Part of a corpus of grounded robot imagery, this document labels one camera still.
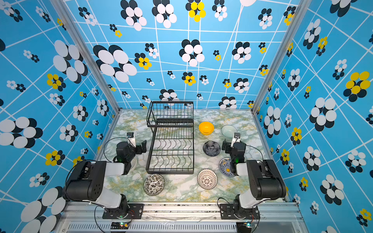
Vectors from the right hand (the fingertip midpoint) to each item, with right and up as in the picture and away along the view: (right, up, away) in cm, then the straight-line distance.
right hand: (235, 140), depth 93 cm
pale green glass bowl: (-2, +5, +9) cm, 10 cm away
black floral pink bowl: (-50, -24, -11) cm, 57 cm away
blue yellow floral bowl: (-8, -16, -5) cm, 19 cm away
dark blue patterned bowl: (-15, -6, +2) cm, 16 cm away
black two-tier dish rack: (-42, -6, +3) cm, 43 cm away
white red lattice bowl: (-20, -21, -11) cm, 31 cm away
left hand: (-62, 0, +1) cm, 62 cm away
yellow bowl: (-18, +7, +12) cm, 22 cm away
